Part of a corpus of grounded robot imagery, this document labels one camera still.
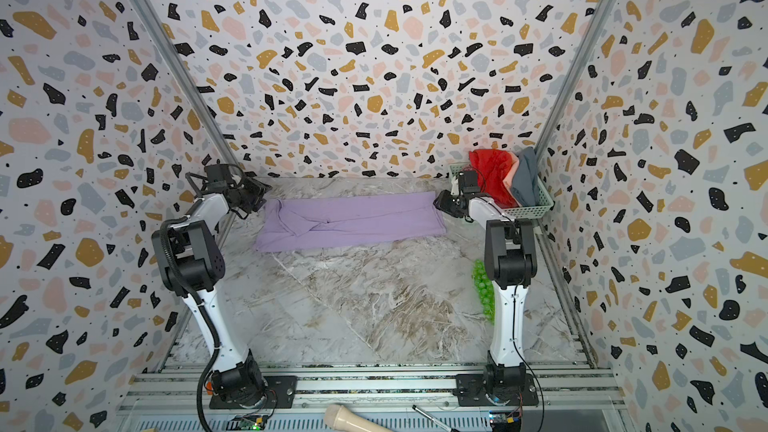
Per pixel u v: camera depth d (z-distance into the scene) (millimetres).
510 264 595
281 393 731
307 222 1069
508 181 1045
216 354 616
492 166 1130
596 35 818
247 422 702
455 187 988
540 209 1063
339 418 672
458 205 835
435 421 702
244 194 903
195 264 578
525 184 1088
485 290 879
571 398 756
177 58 858
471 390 742
